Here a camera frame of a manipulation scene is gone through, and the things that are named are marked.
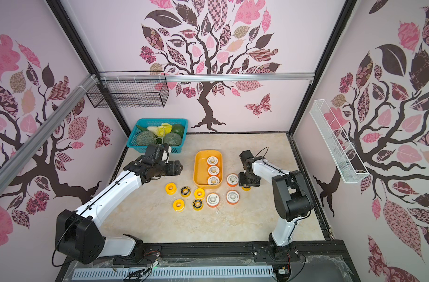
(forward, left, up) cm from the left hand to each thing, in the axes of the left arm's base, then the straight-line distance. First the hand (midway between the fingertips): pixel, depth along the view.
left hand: (174, 170), depth 84 cm
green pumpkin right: (+26, +6, -4) cm, 27 cm away
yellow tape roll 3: (-14, -2, -14) cm, 20 cm away
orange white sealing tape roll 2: (+9, -19, -13) cm, 24 cm away
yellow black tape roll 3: (-3, -36, -14) cm, 39 cm away
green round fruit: (+36, +4, -5) cm, 36 cm away
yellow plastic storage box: (+10, -11, -14) cm, 20 cm away
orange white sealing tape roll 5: (-9, -18, -14) cm, 25 cm away
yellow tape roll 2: (-7, -10, -14) cm, 19 cm away
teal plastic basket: (+26, +32, -8) cm, 42 cm away
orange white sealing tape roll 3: (+2, -19, -13) cm, 23 cm away
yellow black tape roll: (-4, -3, -15) cm, 16 cm away
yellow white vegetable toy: (+36, +16, -7) cm, 40 cm away
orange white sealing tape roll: (+15, -18, -13) cm, 27 cm away
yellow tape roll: (-2, +5, -14) cm, 15 cm away
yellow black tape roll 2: (-11, -11, -15) cm, 21 cm away
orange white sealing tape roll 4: (+2, -29, -14) cm, 32 cm away
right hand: (-1, -37, -13) cm, 39 cm away
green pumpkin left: (+26, +22, -4) cm, 34 cm away
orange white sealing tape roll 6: (-7, -29, -14) cm, 33 cm away
